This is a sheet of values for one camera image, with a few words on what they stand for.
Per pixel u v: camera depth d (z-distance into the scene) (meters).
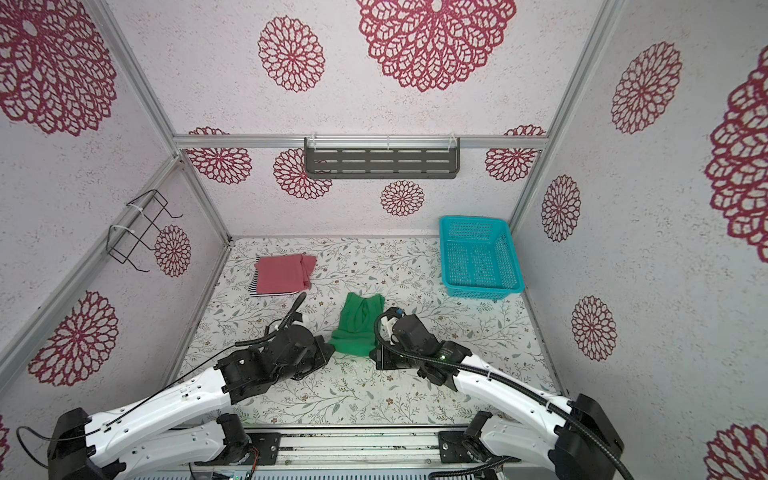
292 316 0.68
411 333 0.58
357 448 0.76
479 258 1.15
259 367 0.56
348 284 1.06
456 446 0.77
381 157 0.93
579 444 0.39
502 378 0.48
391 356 0.67
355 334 0.92
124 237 0.73
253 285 1.03
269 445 0.74
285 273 1.08
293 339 0.55
